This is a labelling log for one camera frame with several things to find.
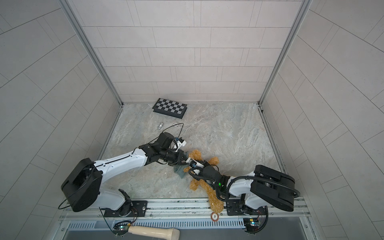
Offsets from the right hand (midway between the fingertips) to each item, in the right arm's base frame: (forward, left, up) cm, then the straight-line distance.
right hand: (190, 163), depth 80 cm
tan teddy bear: (-20, -12, +1) cm, 23 cm away
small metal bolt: (+30, +20, -4) cm, 36 cm away
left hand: (-2, -2, +4) cm, 5 cm away
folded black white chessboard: (+44, +14, -1) cm, 46 cm away
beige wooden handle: (-29, +9, -3) cm, 31 cm away
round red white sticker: (-24, -11, -7) cm, 27 cm away
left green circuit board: (-26, +31, -4) cm, 41 cm away
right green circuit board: (-28, -27, -8) cm, 40 cm away
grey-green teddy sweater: (-3, +6, -1) cm, 7 cm away
